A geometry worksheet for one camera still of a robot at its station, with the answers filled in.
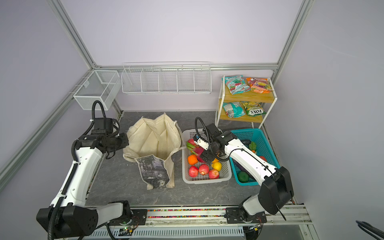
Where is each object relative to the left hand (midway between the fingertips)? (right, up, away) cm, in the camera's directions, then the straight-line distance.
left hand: (126, 143), depth 77 cm
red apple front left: (+34, -17, +7) cm, 39 cm away
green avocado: (+62, -19, +5) cm, 65 cm away
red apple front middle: (+40, -16, +8) cm, 44 cm away
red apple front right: (+46, -18, +5) cm, 49 cm away
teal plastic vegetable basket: (+76, -1, +22) cm, 79 cm away
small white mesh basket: (-29, +36, +23) cm, 52 cm away
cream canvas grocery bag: (+7, -2, +20) cm, 21 cm away
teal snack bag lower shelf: (+60, +20, +20) cm, 66 cm away
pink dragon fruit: (+35, -5, +11) cm, 37 cm away
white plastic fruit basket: (+52, -18, +7) cm, 56 cm away
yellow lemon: (+48, -14, +9) cm, 51 cm away
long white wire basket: (+14, +42, +25) cm, 51 cm away
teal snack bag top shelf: (+59, +32, +7) cm, 68 cm away
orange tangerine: (+34, -11, +10) cm, 37 cm away
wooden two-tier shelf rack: (+76, +23, +5) cm, 79 cm away
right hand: (+43, -6, +5) cm, 44 cm away
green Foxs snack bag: (+73, +20, +20) cm, 79 cm away
